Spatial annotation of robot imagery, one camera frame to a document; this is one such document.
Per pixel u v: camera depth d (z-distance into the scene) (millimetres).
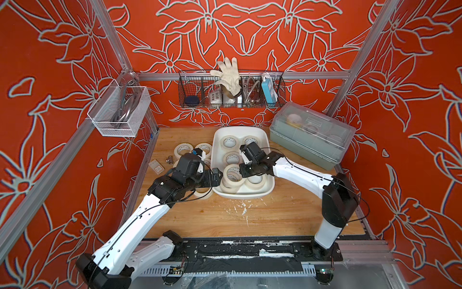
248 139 1102
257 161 656
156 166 1005
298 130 943
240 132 1068
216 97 933
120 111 762
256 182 921
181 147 1066
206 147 1070
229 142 1105
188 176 532
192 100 936
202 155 657
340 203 455
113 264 375
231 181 812
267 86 840
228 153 1032
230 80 899
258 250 743
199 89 1018
